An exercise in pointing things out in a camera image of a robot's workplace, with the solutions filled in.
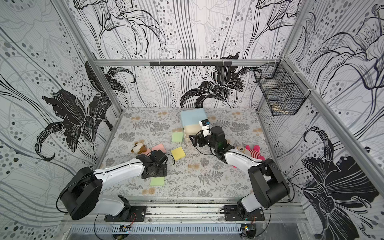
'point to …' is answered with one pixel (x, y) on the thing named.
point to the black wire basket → (283, 91)
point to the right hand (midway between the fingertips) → (197, 132)
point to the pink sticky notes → (159, 147)
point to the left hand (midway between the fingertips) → (159, 176)
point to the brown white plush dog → (138, 148)
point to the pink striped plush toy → (254, 153)
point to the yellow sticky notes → (178, 153)
